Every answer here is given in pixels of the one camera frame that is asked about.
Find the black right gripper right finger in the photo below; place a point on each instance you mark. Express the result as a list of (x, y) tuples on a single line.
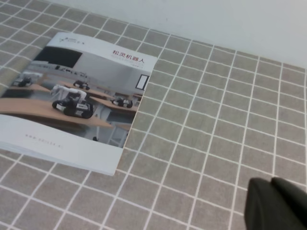
[(294, 197)]

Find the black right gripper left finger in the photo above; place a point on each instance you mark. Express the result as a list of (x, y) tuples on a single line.
[(265, 209)]

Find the white robotics catalogue book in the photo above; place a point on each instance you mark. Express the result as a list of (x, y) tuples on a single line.
[(70, 99)]

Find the grey checked tablecloth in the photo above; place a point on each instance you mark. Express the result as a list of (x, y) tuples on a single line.
[(212, 118)]

